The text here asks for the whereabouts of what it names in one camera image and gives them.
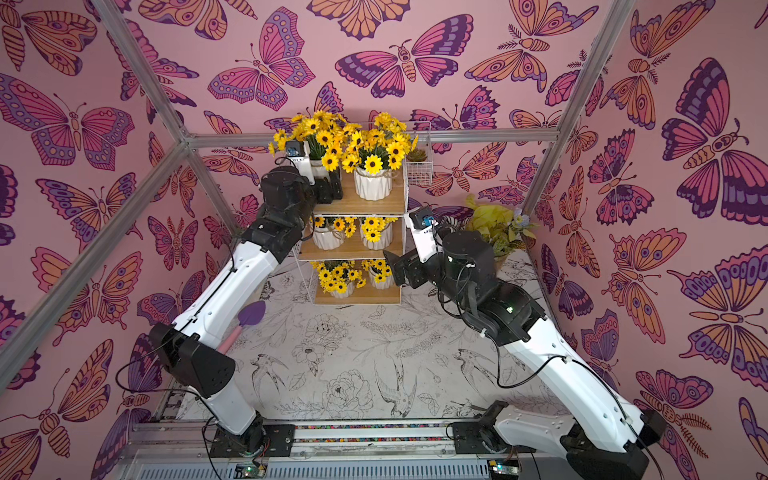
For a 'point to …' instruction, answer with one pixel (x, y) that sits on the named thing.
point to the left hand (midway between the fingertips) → (326, 166)
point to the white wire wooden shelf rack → (344, 251)
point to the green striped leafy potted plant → (505, 229)
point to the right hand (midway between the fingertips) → (409, 237)
